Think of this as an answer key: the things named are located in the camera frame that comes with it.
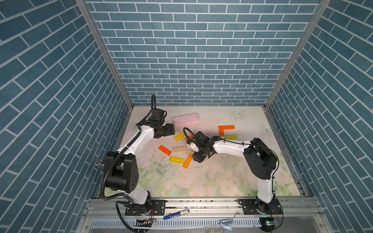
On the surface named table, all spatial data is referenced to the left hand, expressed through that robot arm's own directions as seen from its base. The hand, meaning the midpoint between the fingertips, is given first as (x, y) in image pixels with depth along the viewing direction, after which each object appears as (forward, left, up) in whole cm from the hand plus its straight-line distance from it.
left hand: (172, 131), depth 89 cm
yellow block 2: (+3, -4, -10) cm, 11 cm away
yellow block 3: (-14, -3, -12) cm, 18 cm away
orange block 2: (+12, -40, -12) cm, 44 cm away
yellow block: (+4, -41, -12) cm, 43 cm away
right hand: (-11, -16, -13) cm, 23 cm away
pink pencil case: (+20, -7, -12) cm, 24 cm away
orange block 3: (-7, -11, +4) cm, 14 cm away
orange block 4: (-6, +6, -14) cm, 16 cm away
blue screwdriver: (-43, -3, -12) cm, 44 cm away
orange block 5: (-14, -10, -13) cm, 22 cm away
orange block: (+10, -34, -11) cm, 37 cm away
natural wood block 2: (-5, -3, -13) cm, 14 cm away
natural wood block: (-8, -11, -12) cm, 18 cm away
